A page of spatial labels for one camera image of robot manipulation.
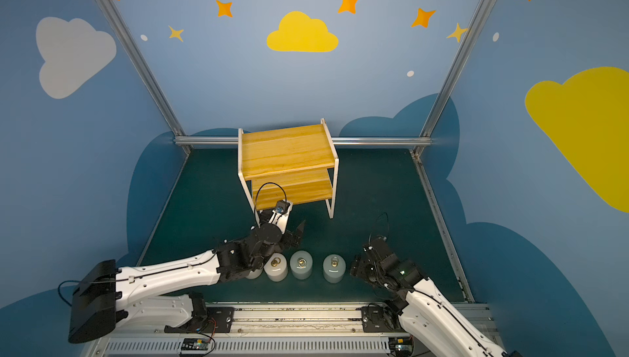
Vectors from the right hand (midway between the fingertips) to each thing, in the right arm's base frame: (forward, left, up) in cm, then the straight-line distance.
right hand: (360, 266), depth 81 cm
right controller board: (-21, -13, -8) cm, 25 cm away
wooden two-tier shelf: (+19, +24, +28) cm, 42 cm away
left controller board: (-25, +49, -5) cm, 55 cm away
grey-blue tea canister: (-2, +19, +4) cm, 20 cm away
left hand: (+10, +23, +16) cm, 30 cm away
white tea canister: (-3, +27, +4) cm, 28 cm away
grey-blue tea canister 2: (-2, +9, +3) cm, 9 cm away
